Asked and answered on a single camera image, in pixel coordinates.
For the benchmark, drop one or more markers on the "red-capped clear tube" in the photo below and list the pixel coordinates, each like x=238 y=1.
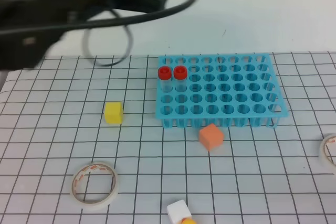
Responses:
x=180 y=75
x=165 y=78

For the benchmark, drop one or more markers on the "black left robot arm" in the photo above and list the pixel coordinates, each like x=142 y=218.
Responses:
x=26 y=50

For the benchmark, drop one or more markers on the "blue tube rack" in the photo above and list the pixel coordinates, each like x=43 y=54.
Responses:
x=224 y=90

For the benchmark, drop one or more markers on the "white black-grid cloth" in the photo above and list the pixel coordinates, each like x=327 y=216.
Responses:
x=62 y=163

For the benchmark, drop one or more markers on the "yellow cube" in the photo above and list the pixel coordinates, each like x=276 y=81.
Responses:
x=113 y=113

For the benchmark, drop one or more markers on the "orange cube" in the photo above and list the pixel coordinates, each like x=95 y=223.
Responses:
x=211 y=137

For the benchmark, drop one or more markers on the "white cube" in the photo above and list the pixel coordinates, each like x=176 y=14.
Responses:
x=178 y=211

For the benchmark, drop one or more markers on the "small orange object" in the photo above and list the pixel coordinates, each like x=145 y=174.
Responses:
x=188 y=221

